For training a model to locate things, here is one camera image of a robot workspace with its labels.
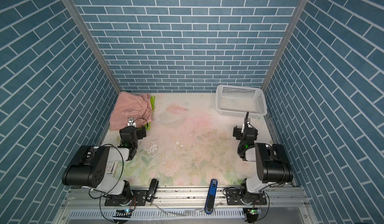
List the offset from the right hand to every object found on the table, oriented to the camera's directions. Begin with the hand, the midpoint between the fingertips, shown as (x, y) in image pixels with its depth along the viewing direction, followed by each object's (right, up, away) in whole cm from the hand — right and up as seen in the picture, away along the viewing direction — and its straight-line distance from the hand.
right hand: (244, 125), depth 94 cm
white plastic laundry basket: (-1, +16, +21) cm, 27 cm away
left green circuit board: (-65, -40, -22) cm, 80 cm away
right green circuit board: (-2, -39, -22) cm, 45 cm away
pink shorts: (-79, +13, +11) cm, 81 cm away
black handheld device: (-52, -30, -21) cm, 64 cm away
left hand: (-70, 0, -1) cm, 70 cm away
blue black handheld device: (-23, -33, -20) cm, 45 cm away
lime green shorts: (-64, -2, +7) cm, 64 cm away
